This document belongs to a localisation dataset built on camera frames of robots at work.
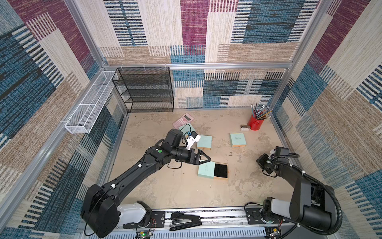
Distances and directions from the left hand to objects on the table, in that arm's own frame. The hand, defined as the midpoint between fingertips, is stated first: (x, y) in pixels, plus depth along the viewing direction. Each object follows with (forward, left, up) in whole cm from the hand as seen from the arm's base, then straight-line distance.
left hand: (205, 159), depth 71 cm
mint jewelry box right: (+23, -24, -18) cm, 38 cm away
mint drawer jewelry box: (+3, -6, -18) cm, 19 cm away
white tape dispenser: (+34, -32, -19) cm, 50 cm away
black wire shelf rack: (+57, +39, -1) cm, 70 cm away
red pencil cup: (+33, -37, -14) cm, 51 cm away
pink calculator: (+43, +11, -18) cm, 48 cm away
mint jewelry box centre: (+21, -2, -18) cm, 28 cm away
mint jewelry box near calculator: (+33, +10, -18) cm, 39 cm away
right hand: (+8, -33, -20) cm, 40 cm away
